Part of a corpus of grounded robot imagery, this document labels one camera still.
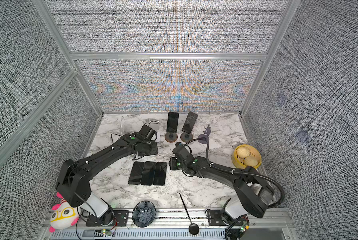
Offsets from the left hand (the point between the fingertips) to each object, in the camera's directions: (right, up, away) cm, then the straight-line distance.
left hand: (155, 151), depth 85 cm
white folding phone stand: (-23, +12, +10) cm, 28 cm away
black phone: (+10, +17, +14) cm, 24 cm away
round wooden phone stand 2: (+19, +7, +19) cm, 28 cm away
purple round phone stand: (+31, +6, +18) cm, 36 cm away
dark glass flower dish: (-4, -29, -11) cm, 31 cm away
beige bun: (+53, -1, +5) cm, 53 cm away
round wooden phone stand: (+8, +7, +18) cm, 21 cm away
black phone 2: (+21, +17, +12) cm, 29 cm away
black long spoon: (+21, -34, -14) cm, 43 cm away
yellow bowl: (+50, -7, +4) cm, 50 cm away
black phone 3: (-12, -14, +5) cm, 19 cm away
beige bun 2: (+56, -6, +2) cm, 57 cm away
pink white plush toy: (-39, -27, -17) cm, 50 cm away
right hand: (+8, -7, 0) cm, 10 cm away
